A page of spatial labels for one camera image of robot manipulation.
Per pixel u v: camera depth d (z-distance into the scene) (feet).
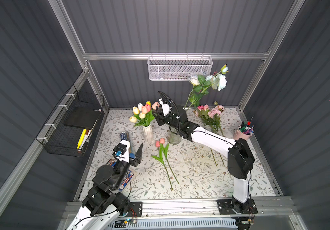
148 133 2.98
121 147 1.63
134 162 1.83
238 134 3.07
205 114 3.62
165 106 2.28
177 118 2.00
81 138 2.32
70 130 2.37
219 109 3.78
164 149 3.11
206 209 2.46
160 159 2.98
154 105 2.60
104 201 1.56
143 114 2.53
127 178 2.70
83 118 2.48
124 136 3.16
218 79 2.15
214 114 3.57
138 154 2.07
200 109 3.55
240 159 1.65
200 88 2.41
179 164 2.94
